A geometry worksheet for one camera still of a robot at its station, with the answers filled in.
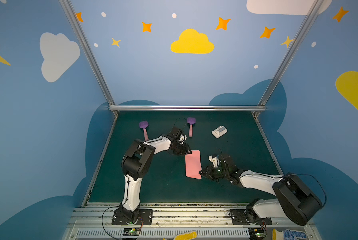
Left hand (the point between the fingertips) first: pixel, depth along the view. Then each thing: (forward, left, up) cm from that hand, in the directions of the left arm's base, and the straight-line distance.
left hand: (190, 153), depth 96 cm
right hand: (-14, -5, +2) cm, 15 cm away
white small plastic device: (+19, -23, -1) cm, 30 cm away
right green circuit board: (-42, -31, -3) cm, 53 cm away
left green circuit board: (-42, +30, -3) cm, 52 cm away
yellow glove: (-44, +3, -2) cm, 44 cm away
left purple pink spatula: (+24, +34, 0) cm, 42 cm away
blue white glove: (-43, -46, -2) cm, 62 cm away
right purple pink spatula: (+29, -2, -1) cm, 30 cm away
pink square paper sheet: (-7, -2, -2) cm, 8 cm away
